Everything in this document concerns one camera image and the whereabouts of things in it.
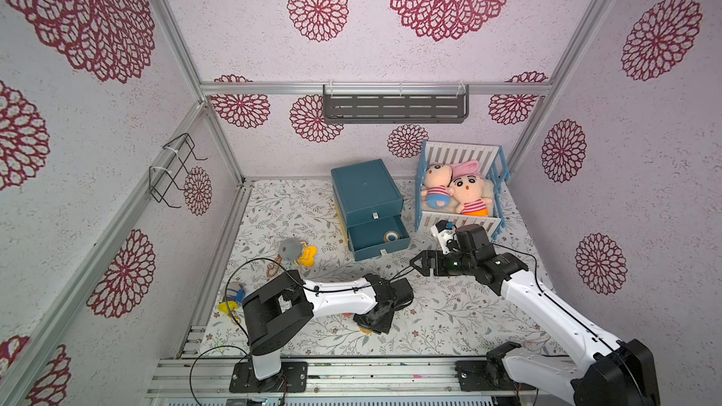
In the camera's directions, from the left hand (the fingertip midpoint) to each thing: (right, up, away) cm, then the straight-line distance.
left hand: (374, 327), depth 83 cm
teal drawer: (+1, +26, +9) cm, 28 cm away
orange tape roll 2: (-3, 0, -2) cm, 4 cm away
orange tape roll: (+6, +26, +10) cm, 28 cm away
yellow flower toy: (-22, +18, +15) cm, 32 cm away
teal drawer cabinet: (-1, +37, +2) cm, 37 cm away
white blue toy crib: (+44, +53, +26) cm, 74 cm away
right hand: (+15, +19, -2) cm, 24 cm away
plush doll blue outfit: (+24, +44, +20) cm, 54 cm away
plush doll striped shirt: (+33, +41, +15) cm, 54 cm away
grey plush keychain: (-27, +22, +10) cm, 36 cm away
